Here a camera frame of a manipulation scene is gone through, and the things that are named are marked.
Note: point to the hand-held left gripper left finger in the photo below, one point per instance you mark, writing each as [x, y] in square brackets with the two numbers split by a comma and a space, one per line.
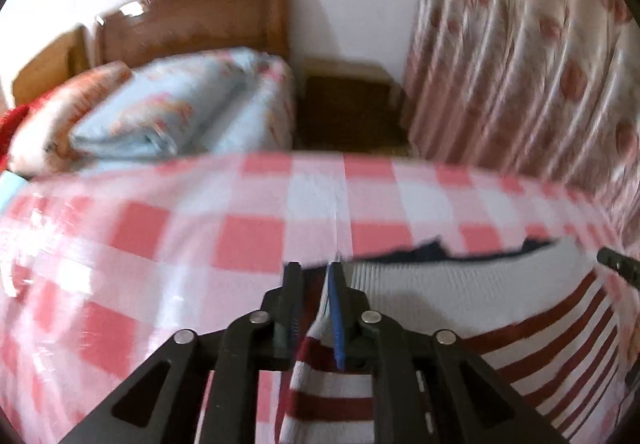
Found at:
[294, 309]

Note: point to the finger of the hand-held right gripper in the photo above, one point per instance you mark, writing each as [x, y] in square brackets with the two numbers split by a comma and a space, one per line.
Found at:
[622, 266]

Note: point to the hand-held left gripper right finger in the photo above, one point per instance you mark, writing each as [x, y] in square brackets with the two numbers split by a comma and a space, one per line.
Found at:
[337, 319]

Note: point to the red white striped sweater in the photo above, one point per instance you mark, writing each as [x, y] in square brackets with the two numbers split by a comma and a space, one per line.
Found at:
[475, 294]

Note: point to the pink checked bedsheet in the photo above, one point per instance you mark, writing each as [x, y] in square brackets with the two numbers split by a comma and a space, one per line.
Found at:
[200, 234]

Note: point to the wooden nightstand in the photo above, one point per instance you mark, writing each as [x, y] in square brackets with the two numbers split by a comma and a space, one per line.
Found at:
[350, 109]

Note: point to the light blue floral quilt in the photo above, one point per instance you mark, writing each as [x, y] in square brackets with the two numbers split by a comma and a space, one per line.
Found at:
[175, 104]

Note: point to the floral curtain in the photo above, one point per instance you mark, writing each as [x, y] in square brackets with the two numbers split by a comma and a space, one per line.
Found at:
[525, 49]

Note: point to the orange floral pillow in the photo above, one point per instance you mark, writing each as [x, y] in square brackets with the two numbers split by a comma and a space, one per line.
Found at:
[55, 124]

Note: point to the large wooden headboard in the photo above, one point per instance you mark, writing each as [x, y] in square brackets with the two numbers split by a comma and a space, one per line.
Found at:
[215, 14]

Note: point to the plain light blue cloth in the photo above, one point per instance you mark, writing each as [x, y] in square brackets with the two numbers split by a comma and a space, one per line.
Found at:
[7, 191]

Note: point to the red quilt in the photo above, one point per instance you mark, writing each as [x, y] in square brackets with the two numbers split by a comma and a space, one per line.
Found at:
[12, 124]

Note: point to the small wooden headboard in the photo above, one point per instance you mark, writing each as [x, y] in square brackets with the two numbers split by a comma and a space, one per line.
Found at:
[55, 61]

